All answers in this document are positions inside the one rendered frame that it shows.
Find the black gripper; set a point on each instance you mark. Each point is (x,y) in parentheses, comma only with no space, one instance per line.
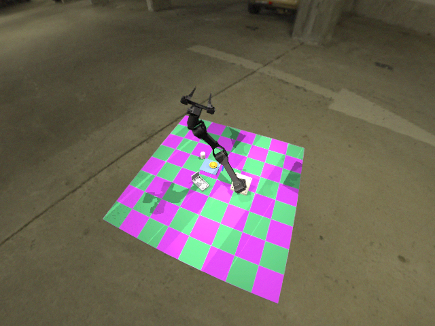
(186,100)

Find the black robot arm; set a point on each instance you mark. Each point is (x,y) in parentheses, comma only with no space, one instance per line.
(200,132)

